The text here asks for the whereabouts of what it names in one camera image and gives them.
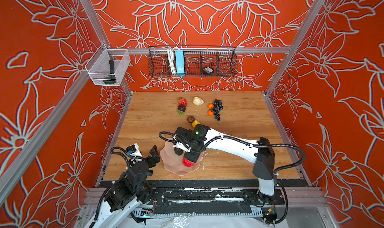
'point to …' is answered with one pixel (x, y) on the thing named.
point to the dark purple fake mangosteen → (181, 109)
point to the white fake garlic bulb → (198, 101)
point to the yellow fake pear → (194, 123)
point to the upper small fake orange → (210, 106)
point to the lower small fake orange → (210, 113)
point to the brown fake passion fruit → (190, 119)
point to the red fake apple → (187, 163)
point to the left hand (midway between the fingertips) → (149, 149)
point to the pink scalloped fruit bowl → (173, 162)
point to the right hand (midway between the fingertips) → (189, 156)
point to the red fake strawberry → (182, 101)
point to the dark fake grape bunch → (217, 107)
